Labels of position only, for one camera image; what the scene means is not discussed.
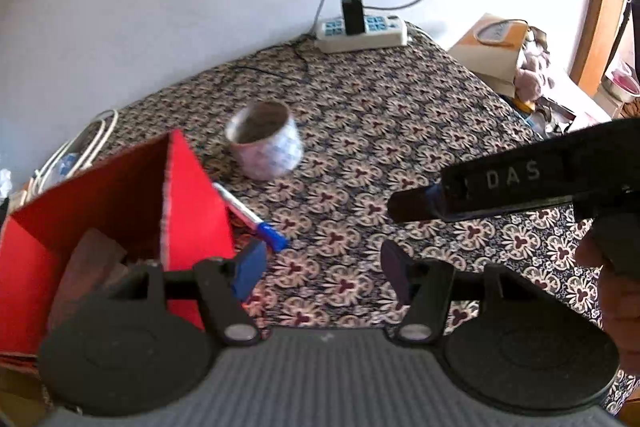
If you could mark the white bowl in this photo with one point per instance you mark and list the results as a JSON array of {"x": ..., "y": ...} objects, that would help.
[{"x": 622, "y": 87}]

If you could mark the red cardboard box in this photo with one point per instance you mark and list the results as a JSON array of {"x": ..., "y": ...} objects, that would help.
[{"x": 195, "y": 212}]

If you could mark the person's right hand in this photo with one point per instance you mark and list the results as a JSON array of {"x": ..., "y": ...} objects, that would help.
[{"x": 622, "y": 312}]

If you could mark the floral patterned tablecloth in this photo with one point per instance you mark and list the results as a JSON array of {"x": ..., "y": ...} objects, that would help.
[{"x": 375, "y": 117}]

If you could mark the pink plush toy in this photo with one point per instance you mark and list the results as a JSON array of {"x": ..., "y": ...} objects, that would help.
[{"x": 532, "y": 77}]

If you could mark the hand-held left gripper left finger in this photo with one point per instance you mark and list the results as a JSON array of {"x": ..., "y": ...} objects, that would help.
[{"x": 250, "y": 269}]

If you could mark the cardboard box with clutter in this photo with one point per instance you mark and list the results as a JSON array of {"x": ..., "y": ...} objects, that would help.
[{"x": 487, "y": 57}]

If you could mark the white marker with blue cap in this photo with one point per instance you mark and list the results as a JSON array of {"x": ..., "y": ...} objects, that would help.
[{"x": 245, "y": 214}]

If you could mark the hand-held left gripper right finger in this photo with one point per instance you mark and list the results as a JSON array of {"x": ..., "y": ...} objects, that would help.
[{"x": 397, "y": 264}]

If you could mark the black charger plug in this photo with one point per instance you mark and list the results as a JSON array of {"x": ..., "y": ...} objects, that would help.
[{"x": 353, "y": 14}]

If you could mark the white power strip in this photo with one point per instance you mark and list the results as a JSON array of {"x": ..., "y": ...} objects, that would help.
[{"x": 365, "y": 41}]

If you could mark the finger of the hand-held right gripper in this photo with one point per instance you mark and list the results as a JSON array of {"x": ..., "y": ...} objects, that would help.
[{"x": 415, "y": 205}]

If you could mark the white printed tape roll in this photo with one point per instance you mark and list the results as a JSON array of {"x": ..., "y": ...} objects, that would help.
[{"x": 272, "y": 149}]

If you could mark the blue white sachet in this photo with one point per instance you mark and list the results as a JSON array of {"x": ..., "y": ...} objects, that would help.
[{"x": 67, "y": 163}]

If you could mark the brown wooden block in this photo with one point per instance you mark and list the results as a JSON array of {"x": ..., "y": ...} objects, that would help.
[{"x": 92, "y": 264}]

